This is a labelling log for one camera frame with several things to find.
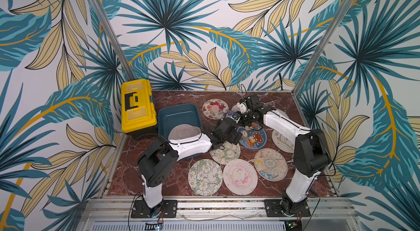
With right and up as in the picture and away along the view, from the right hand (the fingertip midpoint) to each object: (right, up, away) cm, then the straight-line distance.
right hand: (232, 121), depth 91 cm
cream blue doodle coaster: (+20, -23, -4) cm, 31 cm away
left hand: (-1, -5, -3) cm, 6 cm away
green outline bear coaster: (-1, -18, -1) cm, 18 cm away
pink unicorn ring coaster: (+3, -28, -8) cm, 29 cm away
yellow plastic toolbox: (-50, +4, -6) cm, 50 cm away
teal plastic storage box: (-38, +2, +14) cm, 41 cm away
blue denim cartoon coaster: (+14, -10, +6) cm, 18 cm away
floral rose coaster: (-9, +6, +19) cm, 22 cm away
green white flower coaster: (-15, -28, -9) cm, 33 cm away
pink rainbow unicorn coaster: (-28, -7, +6) cm, 30 cm away
